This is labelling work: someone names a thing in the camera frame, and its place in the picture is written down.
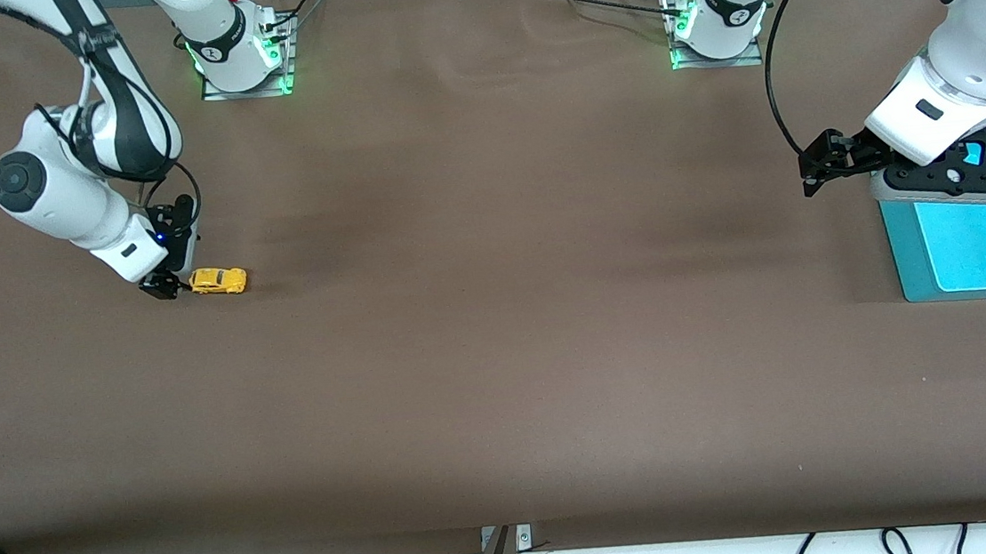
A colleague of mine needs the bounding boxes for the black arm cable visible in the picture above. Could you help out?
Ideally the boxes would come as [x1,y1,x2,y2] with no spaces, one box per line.
[758,0,881,161]
[140,158,204,228]

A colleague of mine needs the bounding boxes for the small metal table bracket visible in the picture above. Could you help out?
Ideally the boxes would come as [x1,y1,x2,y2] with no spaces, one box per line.
[479,524,533,554]

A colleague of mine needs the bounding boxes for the yellow beetle toy car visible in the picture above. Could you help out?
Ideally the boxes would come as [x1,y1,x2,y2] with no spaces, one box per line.
[187,264,250,299]

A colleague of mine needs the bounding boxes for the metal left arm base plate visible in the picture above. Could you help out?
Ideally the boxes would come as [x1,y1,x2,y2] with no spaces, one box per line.
[663,0,766,73]

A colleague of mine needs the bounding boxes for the teal plastic bin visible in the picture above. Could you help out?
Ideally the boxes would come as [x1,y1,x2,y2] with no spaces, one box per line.
[871,124,986,308]

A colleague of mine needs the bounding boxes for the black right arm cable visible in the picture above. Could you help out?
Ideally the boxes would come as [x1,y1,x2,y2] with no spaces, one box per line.
[140,158,204,228]

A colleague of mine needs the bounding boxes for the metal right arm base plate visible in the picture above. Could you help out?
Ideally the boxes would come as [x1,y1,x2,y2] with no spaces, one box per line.
[196,13,301,103]

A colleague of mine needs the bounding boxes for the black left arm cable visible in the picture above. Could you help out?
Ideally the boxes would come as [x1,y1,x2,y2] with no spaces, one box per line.
[758,0,881,161]

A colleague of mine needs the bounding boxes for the black right base cables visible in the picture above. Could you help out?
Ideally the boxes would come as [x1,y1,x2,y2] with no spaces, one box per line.
[254,0,331,36]

